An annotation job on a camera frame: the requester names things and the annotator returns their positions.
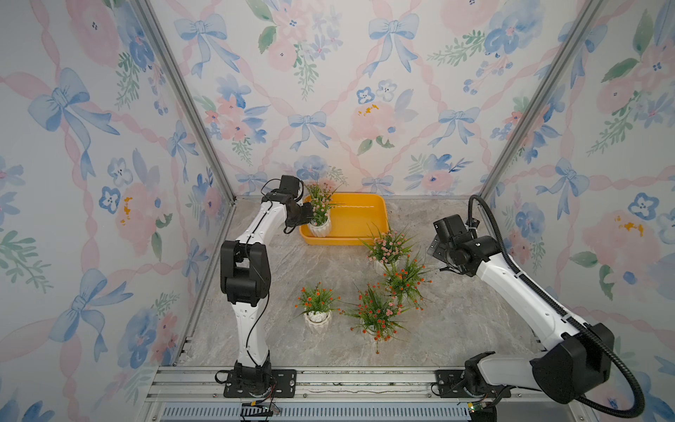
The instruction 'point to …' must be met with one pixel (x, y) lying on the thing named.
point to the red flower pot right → (403, 283)
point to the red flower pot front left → (318, 304)
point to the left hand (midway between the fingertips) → (311, 215)
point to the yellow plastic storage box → (359, 218)
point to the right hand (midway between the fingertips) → (442, 240)
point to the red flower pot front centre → (376, 314)
